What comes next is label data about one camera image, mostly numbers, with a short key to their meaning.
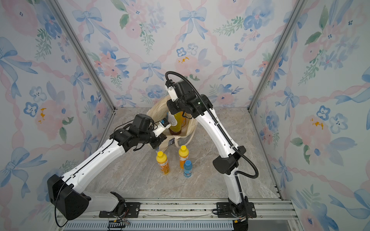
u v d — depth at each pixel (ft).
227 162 1.56
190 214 2.41
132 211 2.41
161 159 2.33
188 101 1.74
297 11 2.31
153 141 2.18
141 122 1.86
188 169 2.49
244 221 2.35
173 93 2.10
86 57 2.93
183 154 2.40
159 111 2.97
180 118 2.47
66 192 1.26
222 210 2.41
